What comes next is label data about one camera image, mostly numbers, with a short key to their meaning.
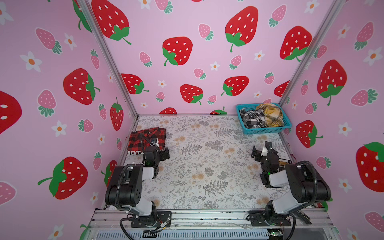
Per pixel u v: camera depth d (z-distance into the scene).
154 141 0.84
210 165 0.93
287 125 1.03
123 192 0.45
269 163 0.70
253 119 1.06
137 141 1.01
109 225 0.73
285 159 0.95
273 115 1.07
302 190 0.45
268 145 0.77
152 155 0.74
